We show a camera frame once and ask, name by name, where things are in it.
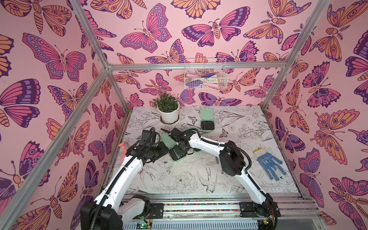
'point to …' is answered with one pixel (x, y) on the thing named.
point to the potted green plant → (168, 106)
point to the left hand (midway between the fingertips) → (168, 148)
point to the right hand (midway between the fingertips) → (180, 149)
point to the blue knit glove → (267, 160)
